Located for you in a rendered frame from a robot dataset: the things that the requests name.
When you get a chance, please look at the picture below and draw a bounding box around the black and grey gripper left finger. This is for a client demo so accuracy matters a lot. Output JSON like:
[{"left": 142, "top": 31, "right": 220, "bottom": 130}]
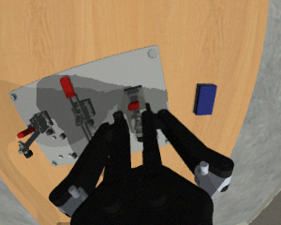
[{"left": 49, "top": 95, "right": 131, "bottom": 218}]

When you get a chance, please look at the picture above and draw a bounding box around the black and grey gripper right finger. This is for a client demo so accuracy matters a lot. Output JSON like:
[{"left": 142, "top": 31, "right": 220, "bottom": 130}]
[{"left": 138, "top": 92, "right": 234, "bottom": 207}]

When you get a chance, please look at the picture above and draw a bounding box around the blue rectangular plate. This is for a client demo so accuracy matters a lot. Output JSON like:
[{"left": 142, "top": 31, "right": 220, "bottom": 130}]
[{"left": 193, "top": 83, "right": 217, "bottom": 115}]

